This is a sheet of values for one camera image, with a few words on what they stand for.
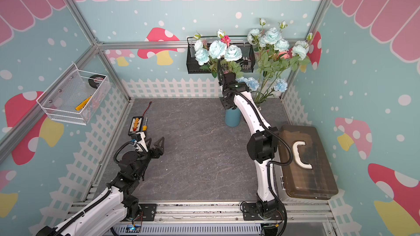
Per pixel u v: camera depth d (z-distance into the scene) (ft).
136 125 3.43
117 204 1.88
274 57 2.60
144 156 2.06
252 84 2.55
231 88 2.09
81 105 2.32
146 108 3.79
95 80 2.66
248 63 2.92
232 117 3.27
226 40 2.20
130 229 2.36
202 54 2.40
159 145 2.48
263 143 1.76
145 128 3.37
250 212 2.43
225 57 2.25
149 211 2.46
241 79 2.52
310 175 2.53
